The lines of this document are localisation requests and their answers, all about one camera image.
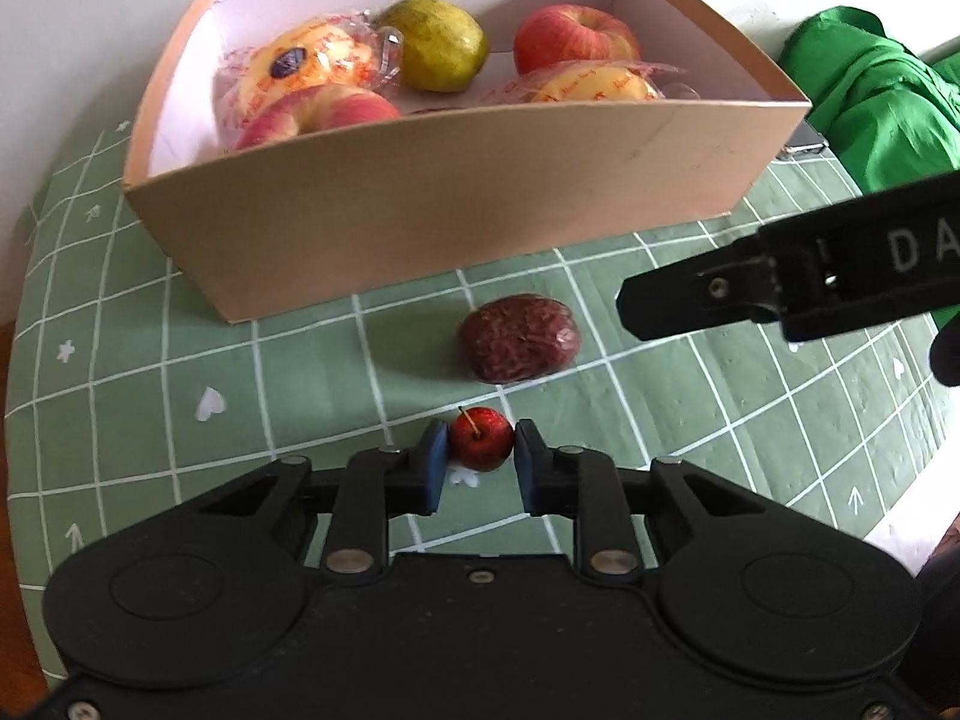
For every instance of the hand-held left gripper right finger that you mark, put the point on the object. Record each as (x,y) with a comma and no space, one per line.
(529,465)

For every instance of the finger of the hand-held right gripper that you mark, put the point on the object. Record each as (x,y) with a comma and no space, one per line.
(690,300)

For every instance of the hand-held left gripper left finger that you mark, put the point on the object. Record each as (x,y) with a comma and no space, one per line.
(435,465)

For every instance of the small red crabapple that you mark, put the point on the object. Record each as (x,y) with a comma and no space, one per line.
(484,442)

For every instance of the dark red jujube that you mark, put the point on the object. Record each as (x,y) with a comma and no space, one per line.
(517,337)
(435,112)

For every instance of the yellow lemon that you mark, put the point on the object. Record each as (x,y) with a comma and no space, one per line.
(592,86)

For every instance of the cardboard box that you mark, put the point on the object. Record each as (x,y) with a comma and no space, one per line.
(450,202)

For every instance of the red apple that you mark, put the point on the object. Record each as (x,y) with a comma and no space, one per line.
(574,37)
(315,116)

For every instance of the green pear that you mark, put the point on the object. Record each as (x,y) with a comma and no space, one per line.
(439,45)

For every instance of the lemon with blue sticker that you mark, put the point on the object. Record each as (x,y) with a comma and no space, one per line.
(315,52)

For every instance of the black smartphone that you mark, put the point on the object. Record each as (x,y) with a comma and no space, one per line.
(804,141)

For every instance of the green cloth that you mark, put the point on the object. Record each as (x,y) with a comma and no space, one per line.
(877,105)

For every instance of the green checkered tablecloth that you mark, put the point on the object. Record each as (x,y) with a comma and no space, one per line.
(225,360)

